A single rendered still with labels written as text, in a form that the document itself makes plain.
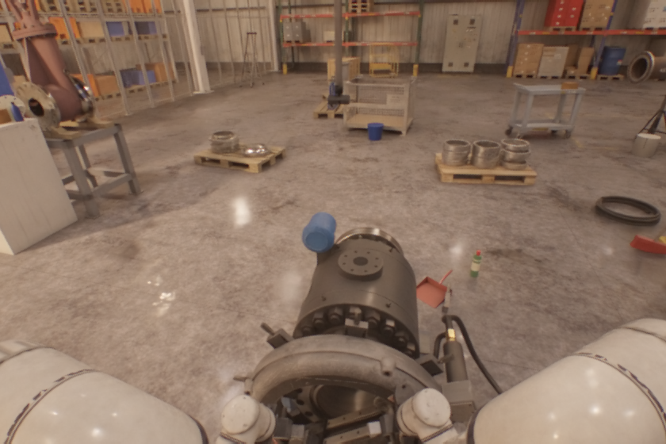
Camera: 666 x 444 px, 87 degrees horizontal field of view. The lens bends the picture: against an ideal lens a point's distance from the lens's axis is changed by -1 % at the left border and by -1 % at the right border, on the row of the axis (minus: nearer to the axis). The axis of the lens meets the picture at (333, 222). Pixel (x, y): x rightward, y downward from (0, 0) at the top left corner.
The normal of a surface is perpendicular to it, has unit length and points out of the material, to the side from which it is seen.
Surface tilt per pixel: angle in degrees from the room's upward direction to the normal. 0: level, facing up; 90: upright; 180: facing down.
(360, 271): 0
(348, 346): 2
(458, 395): 23
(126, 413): 37
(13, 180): 90
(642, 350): 5
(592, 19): 90
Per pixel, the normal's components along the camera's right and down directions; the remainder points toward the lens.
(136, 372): -0.02, -0.87
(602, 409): -0.18, -0.67
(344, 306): -0.16, 0.48
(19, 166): 0.96, 0.11
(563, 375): -0.39, -0.92
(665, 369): 0.10, -0.71
